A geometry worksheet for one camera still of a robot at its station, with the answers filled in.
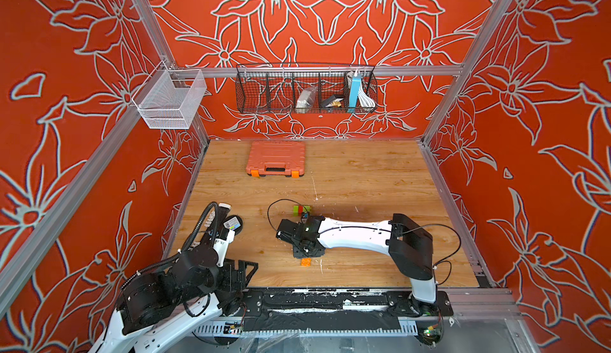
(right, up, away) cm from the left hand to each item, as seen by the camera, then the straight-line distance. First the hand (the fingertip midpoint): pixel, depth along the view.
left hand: (248, 264), depth 63 cm
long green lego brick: (+17, +9, +29) cm, 35 cm away
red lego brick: (+14, +9, +29) cm, 34 cm away
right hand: (+13, -5, +17) cm, 22 cm away
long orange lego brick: (+16, -7, +17) cm, 24 cm away
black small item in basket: (+26, +51, +24) cm, 62 cm away
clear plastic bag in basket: (+16, +53, +28) cm, 62 cm away
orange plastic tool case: (+2, +29, +45) cm, 53 cm away
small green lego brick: (+12, +8, +29) cm, 32 cm away
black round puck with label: (-12, +4, +27) cm, 30 cm away
